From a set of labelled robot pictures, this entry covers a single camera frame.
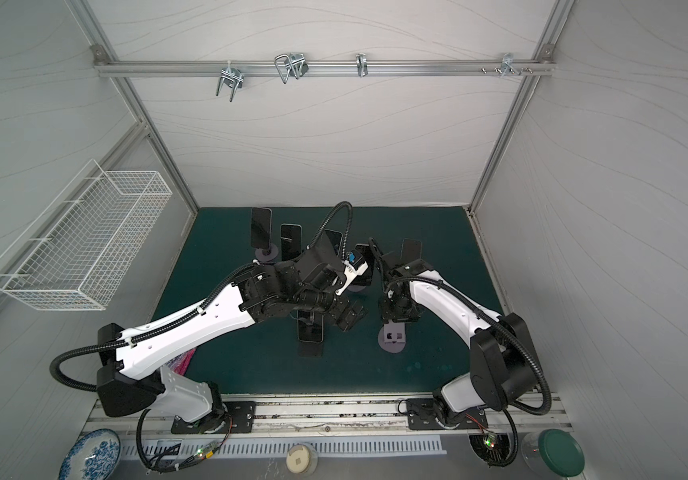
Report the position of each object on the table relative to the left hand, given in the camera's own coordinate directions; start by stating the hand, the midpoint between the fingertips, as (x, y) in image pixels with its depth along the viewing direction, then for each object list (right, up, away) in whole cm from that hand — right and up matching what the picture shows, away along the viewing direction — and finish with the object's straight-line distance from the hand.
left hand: (359, 297), depth 67 cm
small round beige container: (-12, -32, -7) cm, 34 cm away
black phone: (-32, +16, +31) cm, 48 cm away
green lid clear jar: (+41, -31, -6) cm, 52 cm away
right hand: (+12, -8, +17) cm, 22 cm away
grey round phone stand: (+10, -14, +15) cm, 23 cm away
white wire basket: (-66, +10, +2) cm, 67 cm away
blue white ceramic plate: (-61, -37, 0) cm, 71 cm away
